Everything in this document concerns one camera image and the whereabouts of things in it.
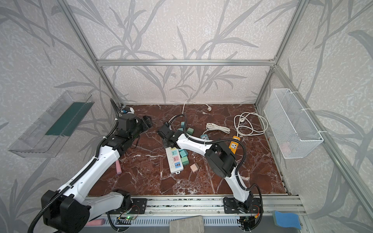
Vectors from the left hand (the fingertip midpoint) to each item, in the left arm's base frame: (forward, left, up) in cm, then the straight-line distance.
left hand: (147, 119), depth 79 cm
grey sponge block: (-46, -25, -21) cm, 56 cm away
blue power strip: (+3, -34, -22) cm, 40 cm away
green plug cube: (-15, -21, -21) cm, 33 cm away
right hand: (-2, -9, -18) cm, 21 cm away
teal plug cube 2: (-9, -20, -23) cm, 31 cm away
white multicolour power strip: (-15, -14, -21) cm, 30 cm away
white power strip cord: (+31, -38, -23) cm, 55 cm away
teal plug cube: (+13, -18, -22) cm, 31 cm away
